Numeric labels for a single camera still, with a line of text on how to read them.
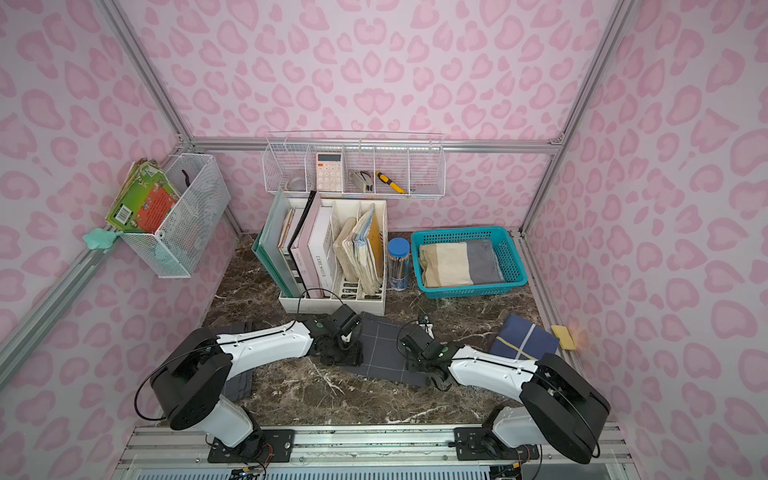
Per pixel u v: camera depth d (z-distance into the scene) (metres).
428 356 0.65
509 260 1.01
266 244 0.76
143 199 0.72
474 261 1.04
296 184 0.96
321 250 0.82
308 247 0.82
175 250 0.72
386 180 0.98
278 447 0.73
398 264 0.92
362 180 0.98
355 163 1.01
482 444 0.73
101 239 0.62
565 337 0.95
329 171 0.95
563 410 0.42
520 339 0.90
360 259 0.87
